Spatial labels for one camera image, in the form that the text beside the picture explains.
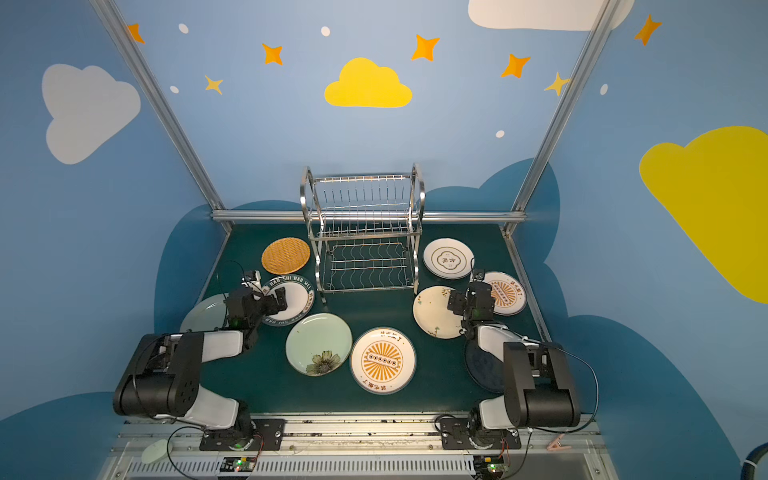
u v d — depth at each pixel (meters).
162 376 0.49
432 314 1.01
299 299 1.01
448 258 1.11
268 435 0.74
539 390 0.45
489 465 0.71
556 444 0.73
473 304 0.72
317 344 0.89
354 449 0.74
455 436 0.74
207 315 0.94
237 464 0.71
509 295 1.01
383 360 0.87
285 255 1.12
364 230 0.83
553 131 0.91
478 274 0.84
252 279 0.82
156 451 0.70
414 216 1.03
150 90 0.81
